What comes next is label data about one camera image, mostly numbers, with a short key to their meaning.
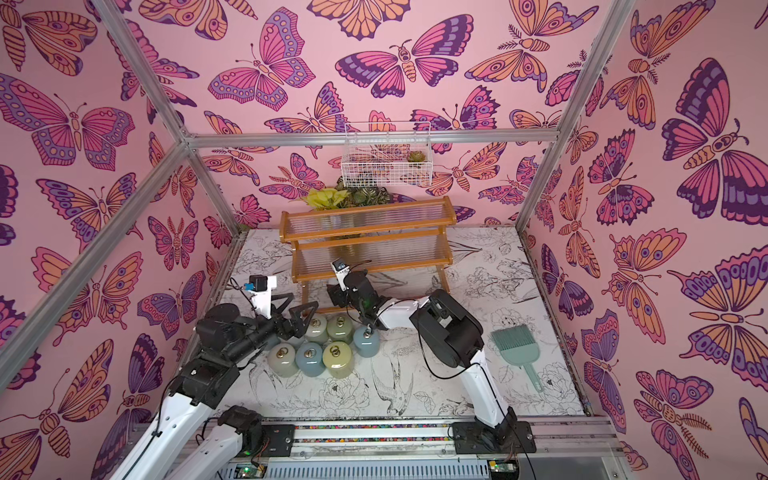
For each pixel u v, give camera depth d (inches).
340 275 32.8
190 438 19.4
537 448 28.3
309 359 31.3
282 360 31.3
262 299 24.1
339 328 33.6
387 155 37.6
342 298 34.4
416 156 36.4
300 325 24.7
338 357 31.3
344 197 36.3
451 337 21.5
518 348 35.0
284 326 24.2
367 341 32.8
